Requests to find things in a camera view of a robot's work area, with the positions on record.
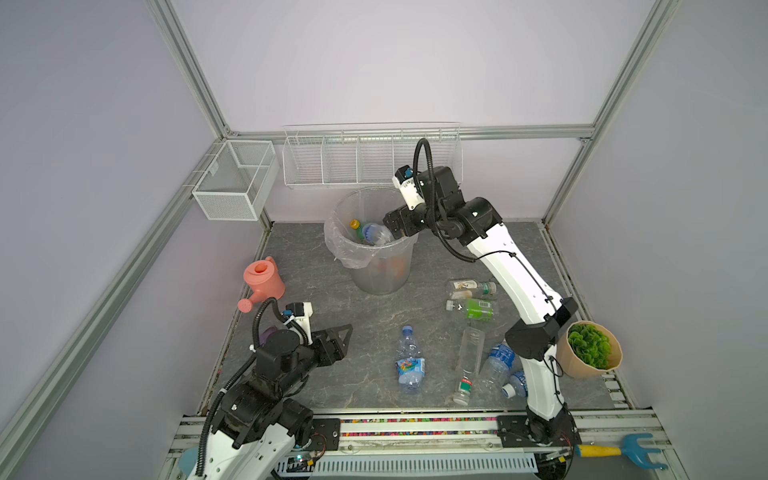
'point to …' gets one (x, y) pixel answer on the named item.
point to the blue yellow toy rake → (632, 447)
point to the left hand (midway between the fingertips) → (341, 335)
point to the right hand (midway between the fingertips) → (400, 213)
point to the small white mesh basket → (235, 184)
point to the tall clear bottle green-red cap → (472, 346)
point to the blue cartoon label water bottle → (410, 364)
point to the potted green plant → (587, 350)
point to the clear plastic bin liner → (358, 240)
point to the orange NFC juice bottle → (391, 268)
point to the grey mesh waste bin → (360, 240)
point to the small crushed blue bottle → (377, 234)
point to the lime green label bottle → (473, 309)
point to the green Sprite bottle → (355, 224)
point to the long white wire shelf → (366, 153)
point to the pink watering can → (266, 282)
